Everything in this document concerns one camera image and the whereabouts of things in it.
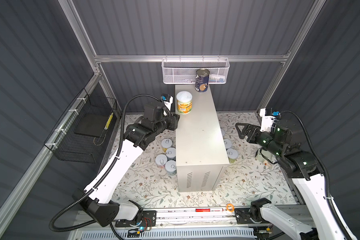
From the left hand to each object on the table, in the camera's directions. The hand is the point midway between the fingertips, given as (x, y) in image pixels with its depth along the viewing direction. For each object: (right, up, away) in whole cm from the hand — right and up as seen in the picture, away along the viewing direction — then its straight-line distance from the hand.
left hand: (175, 114), depth 69 cm
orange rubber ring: (+29, -48, +8) cm, 57 cm away
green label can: (+34, -23, +23) cm, 47 cm away
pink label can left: (-10, -26, +20) cm, 34 cm away
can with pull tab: (+33, -17, +28) cm, 46 cm away
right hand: (+30, -6, -6) cm, 31 cm away
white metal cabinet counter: (+11, -17, -10) cm, 22 cm away
